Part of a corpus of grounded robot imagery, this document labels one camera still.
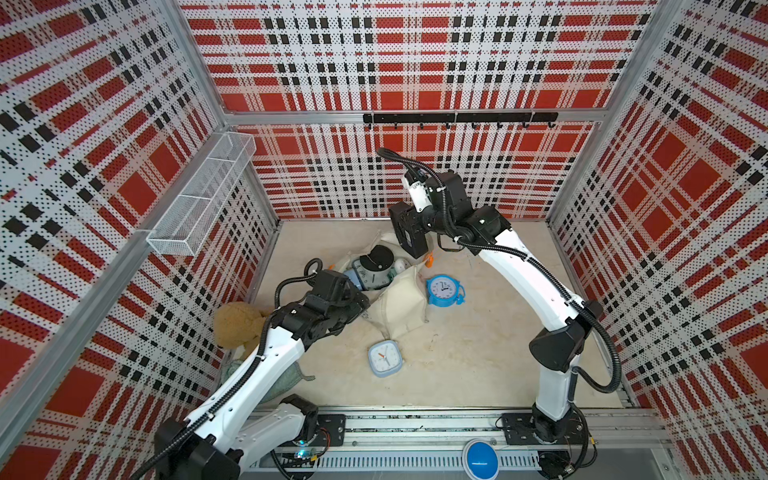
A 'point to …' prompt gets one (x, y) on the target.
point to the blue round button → (480, 460)
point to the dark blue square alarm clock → (366, 278)
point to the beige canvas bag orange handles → (401, 306)
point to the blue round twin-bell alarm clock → (445, 291)
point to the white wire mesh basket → (190, 217)
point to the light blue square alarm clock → (385, 358)
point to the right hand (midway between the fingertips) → (412, 212)
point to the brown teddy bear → (237, 325)
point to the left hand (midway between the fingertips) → (365, 305)
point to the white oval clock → (401, 264)
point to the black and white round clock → (379, 260)
